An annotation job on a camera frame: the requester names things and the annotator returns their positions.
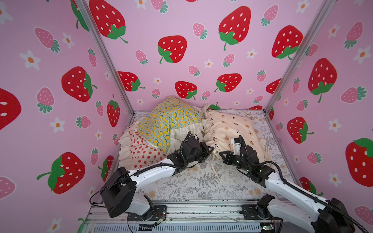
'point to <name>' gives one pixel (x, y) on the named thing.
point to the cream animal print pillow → (221, 126)
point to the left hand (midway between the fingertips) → (217, 148)
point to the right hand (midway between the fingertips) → (218, 154)
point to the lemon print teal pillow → (170, 113)
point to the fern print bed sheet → (213, 178)
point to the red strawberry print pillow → (135, 152)
